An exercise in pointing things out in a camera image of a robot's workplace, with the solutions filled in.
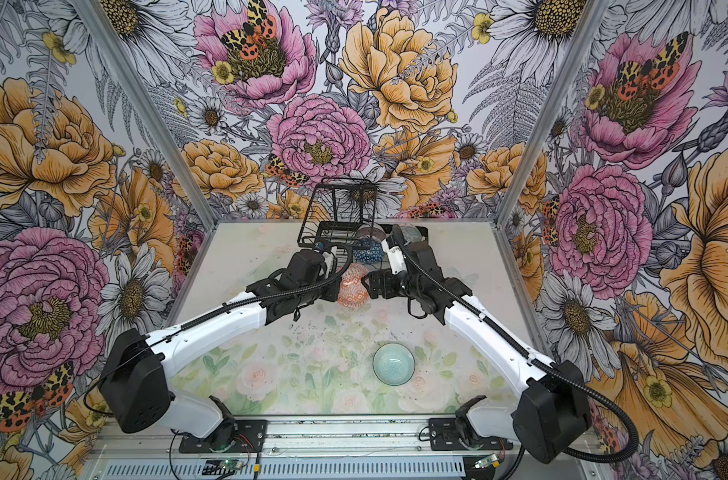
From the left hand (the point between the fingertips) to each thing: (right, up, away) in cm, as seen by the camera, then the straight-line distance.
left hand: (337, 286), depth 83 cm
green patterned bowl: (+24, +16, +28) cm, 40 cm away
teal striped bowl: (+15, -22, +1) cm, 27 cm away
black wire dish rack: (-2, +24, +37) cm, 45 cm away
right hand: (+11, +1, -4) cm, 12 cm away
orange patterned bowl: (+4, -1, 0) cm, 4 cm away
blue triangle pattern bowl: (+9, +8, +26) cm, 29 cm away
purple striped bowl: (+10, +17, +28) cm, 34 cm away
